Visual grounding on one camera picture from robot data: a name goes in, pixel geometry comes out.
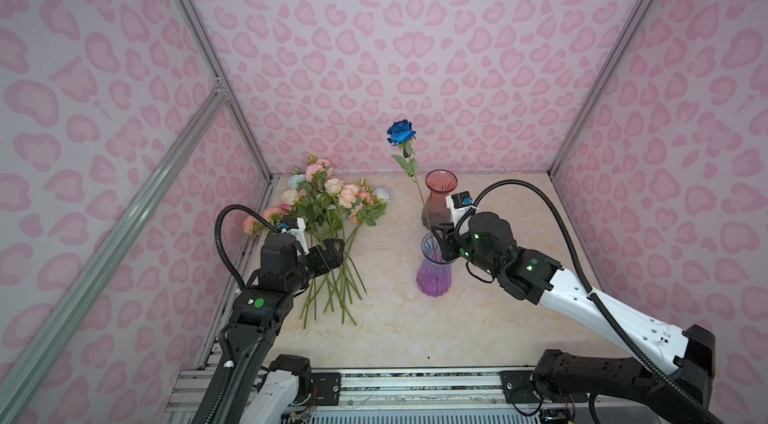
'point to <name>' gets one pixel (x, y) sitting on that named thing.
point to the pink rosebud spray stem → (366, 209)
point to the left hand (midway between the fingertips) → (331, 242)
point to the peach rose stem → (348, 197)
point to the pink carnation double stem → (319, 169)
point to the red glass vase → (439, 183)
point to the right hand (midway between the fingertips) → (434, 226)
